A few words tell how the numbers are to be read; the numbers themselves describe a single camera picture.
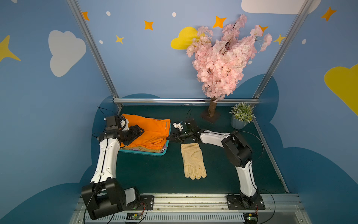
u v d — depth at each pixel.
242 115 0.94
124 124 0.69
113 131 0.56
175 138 0.83
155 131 0.91
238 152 0.55
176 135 0.82
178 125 0.90
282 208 0.75
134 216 0.72
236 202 0.74
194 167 0.86
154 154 0.83
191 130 0.79
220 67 0.68
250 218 0.73
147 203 0.75
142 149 0.84
